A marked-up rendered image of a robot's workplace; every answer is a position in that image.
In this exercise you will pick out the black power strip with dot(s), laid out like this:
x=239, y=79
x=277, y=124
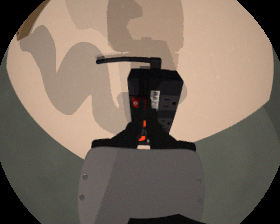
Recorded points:
x=164, y=87

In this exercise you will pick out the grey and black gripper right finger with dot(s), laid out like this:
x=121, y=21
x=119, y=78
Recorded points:
x=160, y=138

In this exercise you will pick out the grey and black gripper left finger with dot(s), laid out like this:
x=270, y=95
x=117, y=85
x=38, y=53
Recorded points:
x=127, y=137

